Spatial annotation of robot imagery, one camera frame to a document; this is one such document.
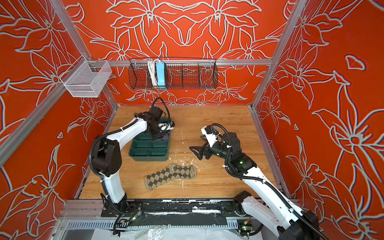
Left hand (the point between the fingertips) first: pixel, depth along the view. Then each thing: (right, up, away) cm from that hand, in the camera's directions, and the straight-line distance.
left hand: (159, 130), depth 93 cm
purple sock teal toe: (+4, -4, -1) cm, 6 cm away
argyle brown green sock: (+10, -24, -8) cm, 27 cm away
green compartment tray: (-8, -10, -6) cm, 14 cm away
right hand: (+22, -4, -23) cm, 32 cm away
